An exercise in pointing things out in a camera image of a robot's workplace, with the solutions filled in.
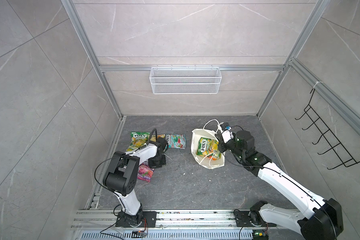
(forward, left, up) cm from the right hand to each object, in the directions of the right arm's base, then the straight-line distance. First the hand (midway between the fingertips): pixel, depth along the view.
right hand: (216, 132), depth 77 cm
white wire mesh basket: (+42, +17, +5) cm, 46 cm away
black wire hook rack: (-21, -48, +7) cm, 53 cm away
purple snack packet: (-12, +41, -21) cm, 48 cm away
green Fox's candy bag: (+12, +49, -21) cm, 54 cm away
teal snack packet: (+10, +22, -22) cm, 33 cm away
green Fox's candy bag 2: (+2, +2, -19) cm, 19 cm away
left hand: (-4, +33, -24) cm, 42 cm away
